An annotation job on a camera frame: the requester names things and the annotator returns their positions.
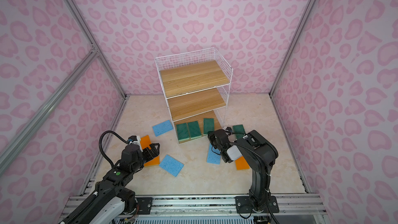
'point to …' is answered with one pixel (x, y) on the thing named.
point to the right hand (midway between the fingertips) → (207, 130)
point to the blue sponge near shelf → (162, 127)
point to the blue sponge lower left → (172, 166)
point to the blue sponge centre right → (213, 155)
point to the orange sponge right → (241, 164)
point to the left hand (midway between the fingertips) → (154, 145)
